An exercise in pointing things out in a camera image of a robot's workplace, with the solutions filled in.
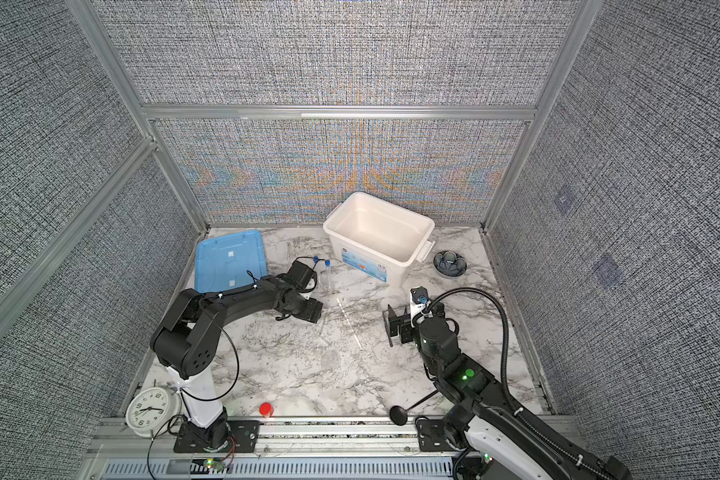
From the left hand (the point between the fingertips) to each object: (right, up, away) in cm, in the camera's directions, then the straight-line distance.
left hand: (310, 312), depth 96 cm
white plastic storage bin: (+21, +25, +17) cm, 37 cm away
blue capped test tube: (+6, +12, -3) cm, 14 cm away
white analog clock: (-37, -20, -22) cm, 47 cm away
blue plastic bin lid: (-32, +16, +13) cm, 38 cm away
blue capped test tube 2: (+3, +17, -6) cm, 18 cm away
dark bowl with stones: (+48, +16, +10) cm, 51 cm away
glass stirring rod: (+13, -3, -3) cm, 13 cm away
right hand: (+28, +7, -20) cm, 35 cm away
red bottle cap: (-8, -21, -19) cm, 30 cm away
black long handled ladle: (+26, -22, -20) cm, 39 cm away
